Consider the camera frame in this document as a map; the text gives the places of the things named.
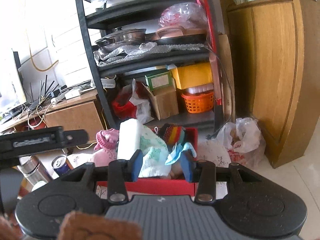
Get floral white tablecloth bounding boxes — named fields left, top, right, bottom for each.
left=68, top=140, right=231, bottom=199

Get pink baby doll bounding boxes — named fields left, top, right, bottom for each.
left=91, top=128, right=119, bottom=167

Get red storage box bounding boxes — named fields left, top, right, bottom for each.
left=96, top=127, right=198, bottom=197

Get steel thermos flask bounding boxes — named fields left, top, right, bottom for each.
left=17, top=155, right=53, bottom=186

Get blue face mask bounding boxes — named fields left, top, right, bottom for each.
left=165, top=142, right=197, bottom=165

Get white tissue pack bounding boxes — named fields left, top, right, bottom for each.
left=117, top=119, right=143, bottom=160

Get clear jar white lid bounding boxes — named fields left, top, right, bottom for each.
left=31, top=181, right=47, bottom=192

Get rainbow striped knitted hat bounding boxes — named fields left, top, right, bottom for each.
left=158, top=124, right=185, bottom=146

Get blue drink can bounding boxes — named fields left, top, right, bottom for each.
left=52, top=154, right=73, bottom=176

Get white plastic bag on floor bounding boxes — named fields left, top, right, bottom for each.
left=216, top=118, right=266, bottom=169

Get white printed plastic bag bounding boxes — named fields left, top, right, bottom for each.
left=129, top=79, right=153, bottom=124

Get red plastic bag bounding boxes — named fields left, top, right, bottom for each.
left=112, top=85, right=137, bottom=120

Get brown plush toy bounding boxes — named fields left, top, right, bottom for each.
left=0, top=210, right=143, bottom=240

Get orange plastic basket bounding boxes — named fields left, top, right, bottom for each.
left=181, top=90, right=214, bottom=114

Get wooden tv sideboard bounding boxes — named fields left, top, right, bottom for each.
left=1, top=90, right=110, bottom=150

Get brown cardboard box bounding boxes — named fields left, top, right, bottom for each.
left=142, top=84, right=179, bottom=120

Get yellow box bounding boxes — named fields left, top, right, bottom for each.
left=170, top=62, right=213, bottom=90

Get green cardboard box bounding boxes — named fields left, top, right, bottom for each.
left=145, top=69, right=172, bottom=91

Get stainless steel pot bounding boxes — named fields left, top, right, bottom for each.
left=95, top=28, right=146, bottom=53

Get black frying pan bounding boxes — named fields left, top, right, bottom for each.
left=151, top=25, right=207, bottom=45

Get wooden wardrobe cabinet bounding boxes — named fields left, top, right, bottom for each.
left=220, top=0, right=319, bottom=168

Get pink plastic bag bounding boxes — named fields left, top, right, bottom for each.
left=158, top=2, right=208, bottom=29

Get black metal shelf rack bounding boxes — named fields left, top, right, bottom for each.
left=75, top=0, right=226, bottom=131

